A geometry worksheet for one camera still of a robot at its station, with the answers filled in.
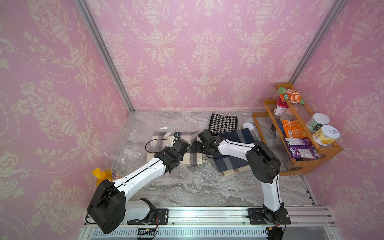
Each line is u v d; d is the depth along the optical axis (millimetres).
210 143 748
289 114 874
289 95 852
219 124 1072
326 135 645
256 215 742
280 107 908
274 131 1029
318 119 689
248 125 1058
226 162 835
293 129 860
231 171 831
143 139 1058
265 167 518
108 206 404
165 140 999
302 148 793
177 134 734
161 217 744
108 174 688
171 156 620
